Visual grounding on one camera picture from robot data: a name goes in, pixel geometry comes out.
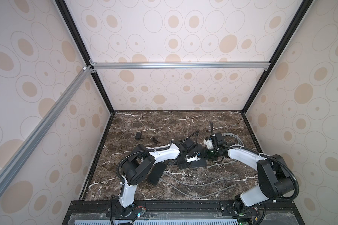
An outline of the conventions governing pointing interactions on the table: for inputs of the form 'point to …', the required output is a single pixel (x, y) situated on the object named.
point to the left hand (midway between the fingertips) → (188, 162)
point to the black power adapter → (138, 136)
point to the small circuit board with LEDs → (142, 211)
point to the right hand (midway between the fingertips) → (200, 156)
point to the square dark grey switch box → (201, 162)
